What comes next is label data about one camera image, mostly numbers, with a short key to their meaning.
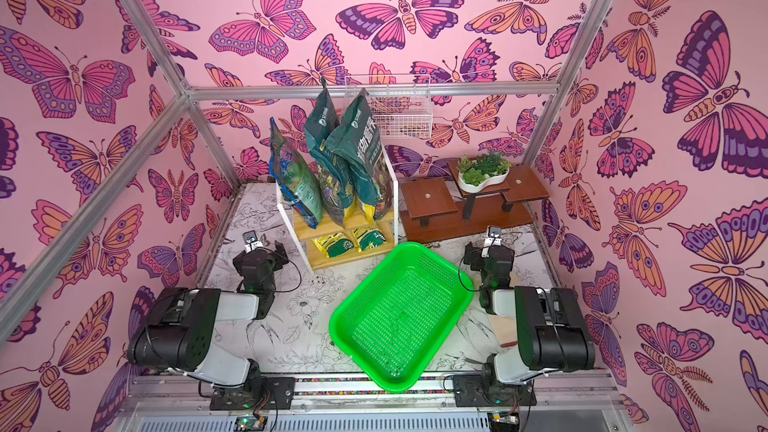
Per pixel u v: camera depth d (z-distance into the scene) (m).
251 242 0.78
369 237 0.95
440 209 0.92
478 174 0.83
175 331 0.45
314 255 0.92
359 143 0.66
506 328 0.83
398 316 0.86
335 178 0.73
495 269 0.71
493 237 0.80
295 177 0.73
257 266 0.72
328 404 0.73
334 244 0.95
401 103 0.97
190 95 0.93
